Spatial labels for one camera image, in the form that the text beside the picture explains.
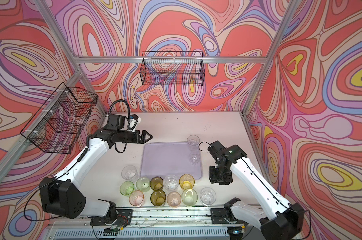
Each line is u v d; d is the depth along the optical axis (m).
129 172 0.88
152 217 0.75
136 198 0.79
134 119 0.73
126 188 0.82
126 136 0.68
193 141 0.99
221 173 0.60
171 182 0.84
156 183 0.82
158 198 0.79
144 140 0.70
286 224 0.37
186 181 0.83
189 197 0.80
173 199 0.78
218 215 0.74
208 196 0.79
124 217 0.73
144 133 0.72
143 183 0.83
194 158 0.93
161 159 0.94
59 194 0.40
